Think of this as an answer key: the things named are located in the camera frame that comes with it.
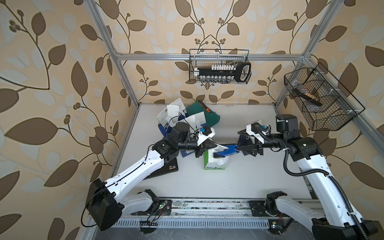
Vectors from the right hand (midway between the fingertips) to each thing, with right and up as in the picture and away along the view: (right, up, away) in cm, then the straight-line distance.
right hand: (238, 139), depth 65 cm
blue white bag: (-32, +12, +23) cm, 41 cm away
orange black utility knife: (-13, +18, +47) cm, 52 cm away
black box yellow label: (-34, -19, +21) cm, 44 cm away
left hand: (-11, -1, +2) cm, 11 cm away
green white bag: (-11, -13, +8) cm, 19 cm away
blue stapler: (-4, -4, -3) cm, 6 cm away
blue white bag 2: (-19, +7, +17) cm, 27 cm away
